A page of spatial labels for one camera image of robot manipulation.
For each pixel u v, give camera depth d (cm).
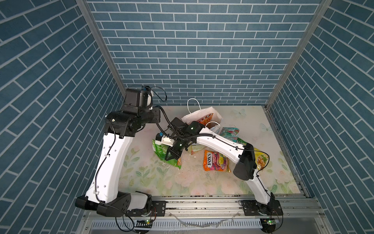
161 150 79
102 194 36
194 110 83
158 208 74
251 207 74
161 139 67
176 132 61
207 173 87
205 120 87
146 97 47
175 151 66
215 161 87
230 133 99
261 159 89
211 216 72
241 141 99
